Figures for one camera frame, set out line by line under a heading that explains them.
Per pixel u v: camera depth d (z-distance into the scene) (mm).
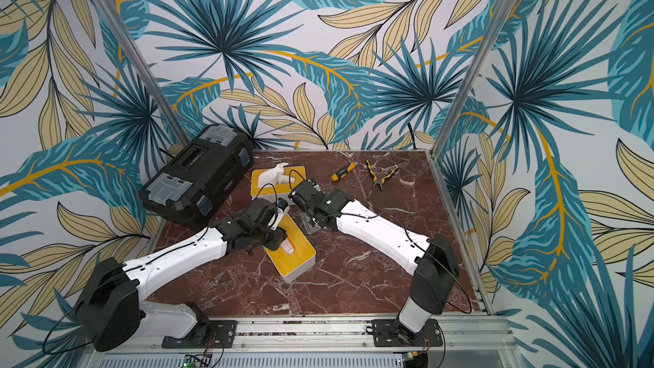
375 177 1097
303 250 805
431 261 422
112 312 398
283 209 763
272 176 906
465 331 756
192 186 856
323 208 536
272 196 718
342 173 1099
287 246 826
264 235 702
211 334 718
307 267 854
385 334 726
